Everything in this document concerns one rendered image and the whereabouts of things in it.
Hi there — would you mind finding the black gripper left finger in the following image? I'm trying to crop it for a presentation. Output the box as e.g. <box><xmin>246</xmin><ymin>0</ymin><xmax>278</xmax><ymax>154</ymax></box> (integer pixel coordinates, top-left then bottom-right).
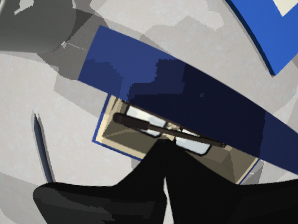
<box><xmin>33</xmin><ymin>139</ymin><xmax>167</xmax><ymax>224</ymax></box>

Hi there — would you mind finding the blue notebook with white label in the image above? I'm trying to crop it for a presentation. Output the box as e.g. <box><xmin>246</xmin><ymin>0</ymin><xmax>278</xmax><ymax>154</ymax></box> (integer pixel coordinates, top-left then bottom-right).
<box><xmin>225</xmin><ymin>0</ymin><xmax>298</xmax><ymax>76</ymax></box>

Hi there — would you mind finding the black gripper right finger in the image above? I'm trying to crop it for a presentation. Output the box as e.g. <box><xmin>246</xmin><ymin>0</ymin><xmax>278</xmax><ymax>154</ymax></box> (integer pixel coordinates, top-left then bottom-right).
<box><xmin>164</xmin><ymin>139</ymin><xmax>298</xmax><ymax>224</ymax></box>

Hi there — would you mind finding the white mug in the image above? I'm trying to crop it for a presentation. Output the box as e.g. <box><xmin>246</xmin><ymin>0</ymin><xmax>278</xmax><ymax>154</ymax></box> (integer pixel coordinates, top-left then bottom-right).
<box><xmin>0</xmin><ymin>0</ymin><xmax>76</xmax><ymax>53</ymax></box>

